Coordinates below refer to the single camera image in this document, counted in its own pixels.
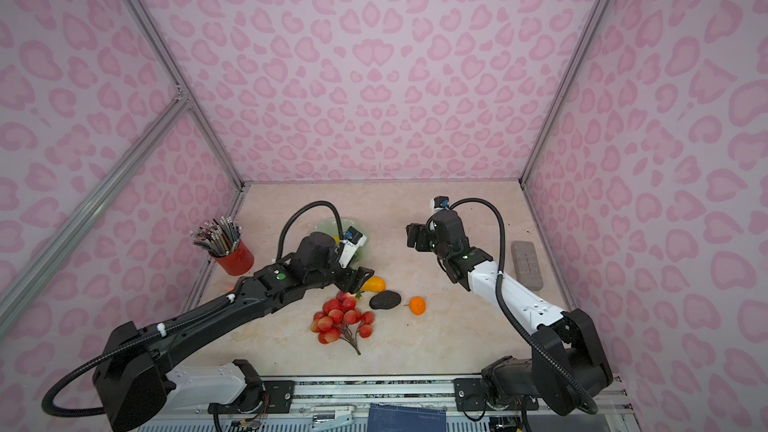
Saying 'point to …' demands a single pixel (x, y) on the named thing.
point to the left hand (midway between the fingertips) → (363, 258)
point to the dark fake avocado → (385, 300)
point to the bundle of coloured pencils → (218, 236)
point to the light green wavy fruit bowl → (330, 226)
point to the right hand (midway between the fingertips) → (420, 225)
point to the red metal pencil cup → (239, 261)
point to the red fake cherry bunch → (341, 319)
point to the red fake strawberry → (342, 295)
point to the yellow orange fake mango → (374, 284)
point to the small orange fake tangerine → (417, 305)
